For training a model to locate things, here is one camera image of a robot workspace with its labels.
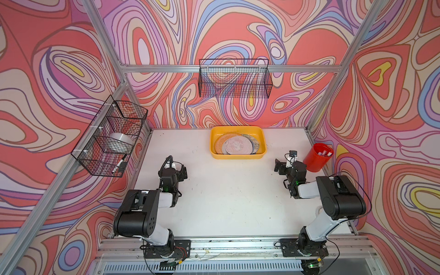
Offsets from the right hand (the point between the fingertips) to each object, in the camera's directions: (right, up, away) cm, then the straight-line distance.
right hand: (284, 162), depth 97 cm
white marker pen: (-80, +2, -25) cm, 84 cm away
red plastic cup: (+19, +5, -1) cm, 20 cm away
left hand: (-62, -2, -4) cm, 62 cm away
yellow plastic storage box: (-11, +19, +14) cm, 26 cm away
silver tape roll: (-78, +11, -27) cm, 84 cm away
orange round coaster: (-37, +14, +16) cm, 42 cm away
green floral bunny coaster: (-14, +11, +13) cm, 22 cm away
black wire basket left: (-91, +25, -11) cm, 95 cm away
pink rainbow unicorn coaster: (-26, +10, +11) cm, 30 cm away
